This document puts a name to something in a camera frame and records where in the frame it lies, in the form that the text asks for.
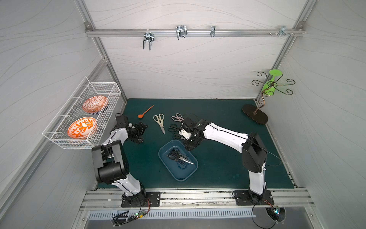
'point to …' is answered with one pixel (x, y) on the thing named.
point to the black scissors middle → (174, 128)
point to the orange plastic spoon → (141, 116)
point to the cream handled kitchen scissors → (159, 119)
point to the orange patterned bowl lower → (82, 127)
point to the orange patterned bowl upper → (95, 104)
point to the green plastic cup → (269, 87)
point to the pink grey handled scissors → (178, 117)
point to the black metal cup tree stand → (254, 112)
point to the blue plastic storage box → (172, 166)
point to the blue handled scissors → (182, 164)
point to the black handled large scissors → (185, 158)
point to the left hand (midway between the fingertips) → (147, 130)
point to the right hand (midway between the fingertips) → (187, 146)
